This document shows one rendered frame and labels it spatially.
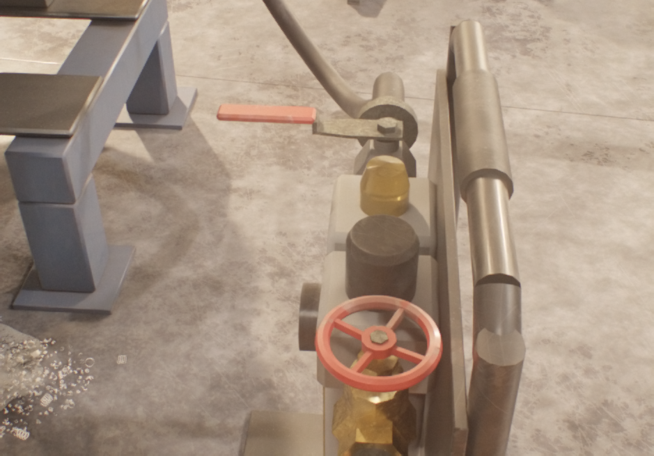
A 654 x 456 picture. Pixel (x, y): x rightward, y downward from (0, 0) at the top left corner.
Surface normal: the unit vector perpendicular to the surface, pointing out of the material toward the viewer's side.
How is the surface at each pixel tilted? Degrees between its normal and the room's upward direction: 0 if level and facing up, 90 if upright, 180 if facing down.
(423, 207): 0
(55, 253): 90
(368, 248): 0
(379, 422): 90
